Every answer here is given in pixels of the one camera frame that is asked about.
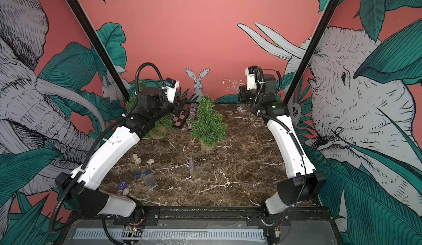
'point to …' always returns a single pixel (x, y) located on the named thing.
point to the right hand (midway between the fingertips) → (237, 83)
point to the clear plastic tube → (191, 165)
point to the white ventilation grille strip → (179, 235)
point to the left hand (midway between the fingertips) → (184, 93)
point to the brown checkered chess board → (179, 118)
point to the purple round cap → (122, 185)
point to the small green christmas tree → (209, 127)
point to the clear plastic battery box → (150, 181)
